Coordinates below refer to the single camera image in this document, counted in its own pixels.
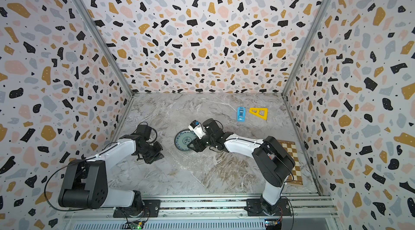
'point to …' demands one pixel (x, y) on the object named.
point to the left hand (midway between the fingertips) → (167, 153)
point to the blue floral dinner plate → (183, 138)
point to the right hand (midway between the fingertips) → (191, 143)
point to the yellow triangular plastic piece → (258, 112)
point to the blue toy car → (241, 114)
